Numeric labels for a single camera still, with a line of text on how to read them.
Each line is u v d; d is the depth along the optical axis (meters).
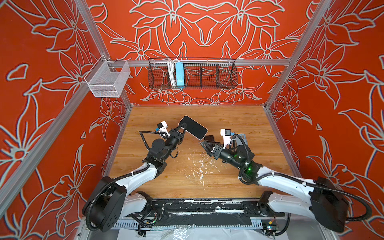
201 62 0.92
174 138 0.68
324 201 0.40
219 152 0.62
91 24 0.76
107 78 0.94
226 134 0.65
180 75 0.90
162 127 0.71
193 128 0.74
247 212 0.72
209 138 1.00
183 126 0.73
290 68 0.95
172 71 0.89
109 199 0.41
